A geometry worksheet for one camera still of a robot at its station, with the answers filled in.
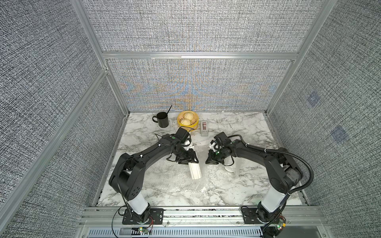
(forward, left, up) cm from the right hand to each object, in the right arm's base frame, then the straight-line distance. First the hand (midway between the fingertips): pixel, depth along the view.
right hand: (204, 158), depth 88 cm
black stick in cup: (+34, +23, +7) cm, 42 cm away
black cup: (+30, +28, 0) cm, 42 cm away
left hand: (-3, +5, +4) cm, 7 cm away
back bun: (+35, +9, -1) cm, 36 cm away
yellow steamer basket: (+31, +5, -3) cm, 31 cm away
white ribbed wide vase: (-8, -11, +10) cm, 17 cm away
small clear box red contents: (+25, -2, -4) cm, 25 cm away
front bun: (+29, +12, -1) cm, 31 cm away
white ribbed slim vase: (-8, +6, +3) cm, 10 cm away
